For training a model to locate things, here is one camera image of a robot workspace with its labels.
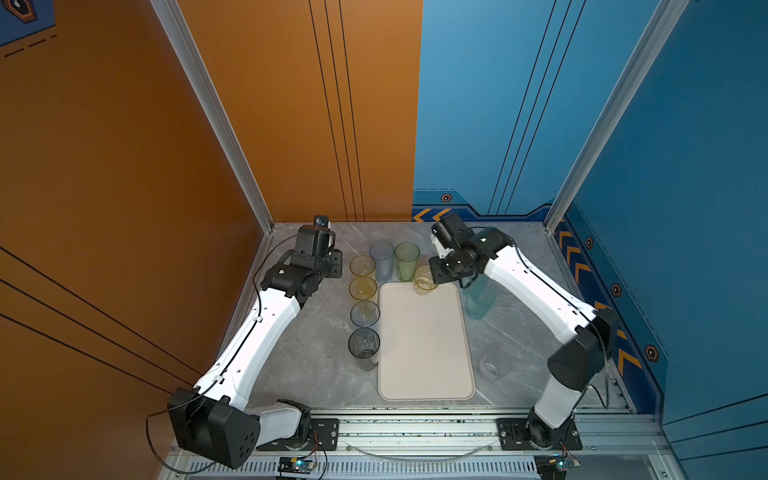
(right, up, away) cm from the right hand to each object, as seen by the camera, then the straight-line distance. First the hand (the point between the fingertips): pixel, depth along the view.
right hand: (435, 273), depth 80 cm
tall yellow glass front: (-20, -5, +9) cm, 23 cm away
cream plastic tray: (-2, -22, +8) cm, 24 cm away
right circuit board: (+27, -45, -10) cm, 54 cm away
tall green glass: (-7, +5, +15) cm, 18 cm away
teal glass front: (+16, -8, +12) cm, 21 cm away
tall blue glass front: (-19, -12, +5) cm, 23 cm away
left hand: (-28, +6, -2) cm, 29 cm away
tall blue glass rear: (-15, +5, +15) cm, 21 cm away
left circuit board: (-35, -45, -9) cm, 58 cm away
